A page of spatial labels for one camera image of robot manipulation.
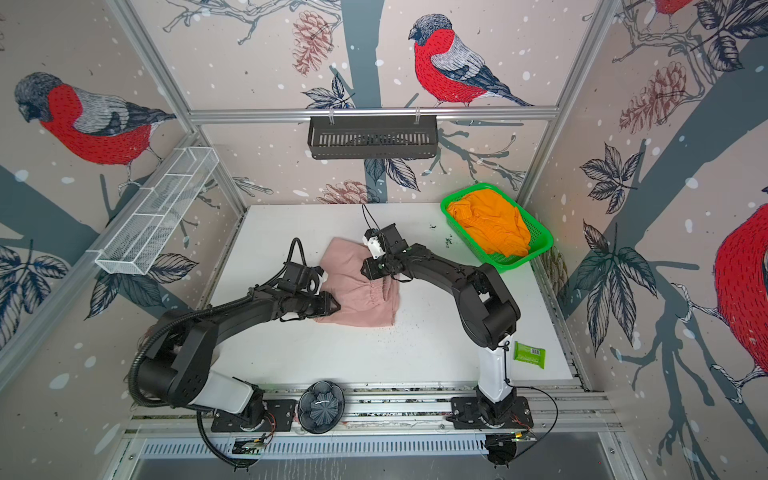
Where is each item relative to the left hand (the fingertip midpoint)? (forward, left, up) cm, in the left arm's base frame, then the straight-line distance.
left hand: (335, 307), depth 89 cm
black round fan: (-26, +1, -3) cm, 26 cm away
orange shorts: (+34, -56, +2) cm, 65 cm away
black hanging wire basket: (+56, -11, +24) cm, 61 cm away
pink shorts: (+2, -8, 0) cm, 8 cm away
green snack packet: (-14, -56, -2) cm, 57 cm away
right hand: (+11, -9, +3) cm, 14 cm away
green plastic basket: (+24, -71, +2) cm, 75 cm away
